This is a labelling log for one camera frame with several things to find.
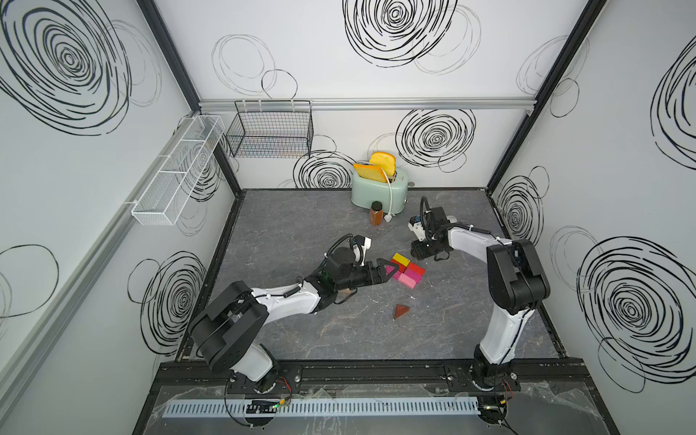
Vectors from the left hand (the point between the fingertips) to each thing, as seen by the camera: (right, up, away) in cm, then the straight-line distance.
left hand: (391, 271), depth 79 cm
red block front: (+11, -2, +15) cm, 19 cm away
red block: (+6, -2, +16) cm, 17 cm away
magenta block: (-1, +2, -5) cm, 5 cm away
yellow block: (+6, 0, +18) cm, 19 cm away
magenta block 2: (+10, -5, +15) cm, 18 cm away
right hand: (+13, +4, +20) cm, 24 cm away
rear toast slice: (+1, +37, +23) cm, 44 cm away
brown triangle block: (+4, -14, +7) cm, 16 cm away
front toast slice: (-5, +33, +25) cm, 42 cm away
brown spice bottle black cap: (-2, +17, +24) cm, 29 cm away
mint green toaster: (-7, +26, +27) cm, 38 cm away
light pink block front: (+8, -6, +14) cm, 17 cm away
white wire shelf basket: (-62, +22, -6) cm, 66 cm away
